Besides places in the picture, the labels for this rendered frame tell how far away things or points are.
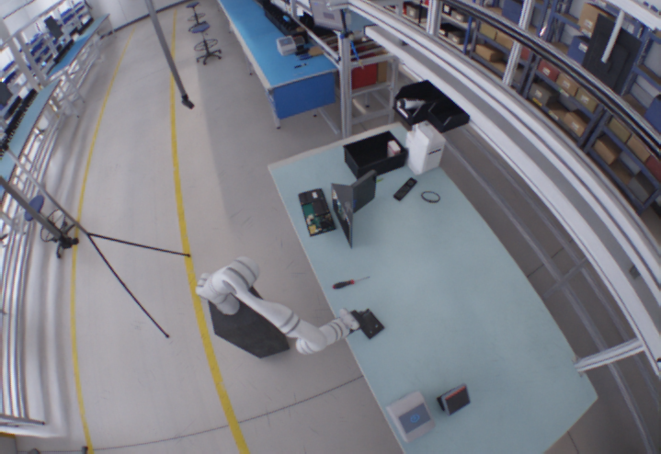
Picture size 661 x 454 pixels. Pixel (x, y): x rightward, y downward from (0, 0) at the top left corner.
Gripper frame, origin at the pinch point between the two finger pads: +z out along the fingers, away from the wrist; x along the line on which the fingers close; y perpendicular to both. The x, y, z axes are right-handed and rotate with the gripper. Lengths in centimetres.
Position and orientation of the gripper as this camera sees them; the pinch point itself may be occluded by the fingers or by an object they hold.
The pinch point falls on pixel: (370, 311)
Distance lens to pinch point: 127.6
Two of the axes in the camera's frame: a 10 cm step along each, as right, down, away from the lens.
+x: 6.1, 6.4, -4.7
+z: 6.0, 0.1, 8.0
